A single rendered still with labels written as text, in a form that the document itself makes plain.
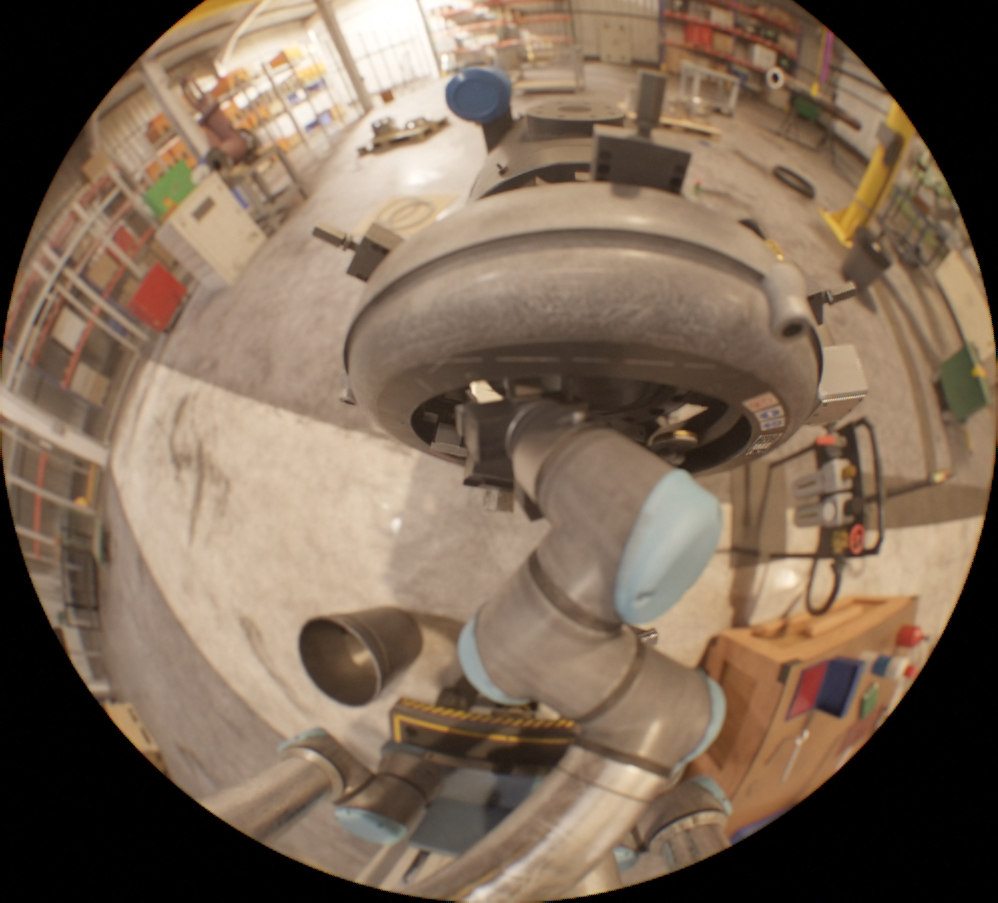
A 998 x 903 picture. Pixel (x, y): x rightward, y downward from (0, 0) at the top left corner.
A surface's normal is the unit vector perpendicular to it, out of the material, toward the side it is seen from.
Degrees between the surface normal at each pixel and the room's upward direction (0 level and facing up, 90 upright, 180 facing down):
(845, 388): 22
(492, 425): 53
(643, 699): 16
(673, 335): 81
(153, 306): 90
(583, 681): 5
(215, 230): 90
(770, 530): 0
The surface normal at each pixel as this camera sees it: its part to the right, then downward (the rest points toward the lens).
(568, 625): -0.31, -0.09
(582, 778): -0.53, -0.85
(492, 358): -0.14, 0.92
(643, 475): -0.24, -0.88
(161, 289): 0.98, 0.00
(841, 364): -0.53, -0.39
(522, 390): 0.32, -0.04
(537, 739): -0.17, -0.39
